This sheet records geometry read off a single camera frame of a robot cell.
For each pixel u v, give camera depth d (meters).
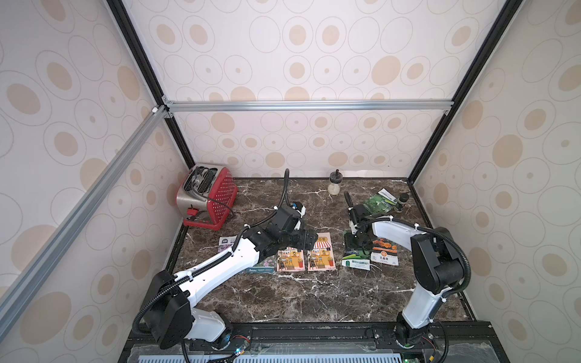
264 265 0.89
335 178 1.06
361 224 0.71
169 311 0.40
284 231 0.60
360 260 0.91
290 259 0.92
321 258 0.92
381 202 1.10
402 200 1.01
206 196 0.90
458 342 0.73
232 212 1.00
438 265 0.49
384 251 0.93
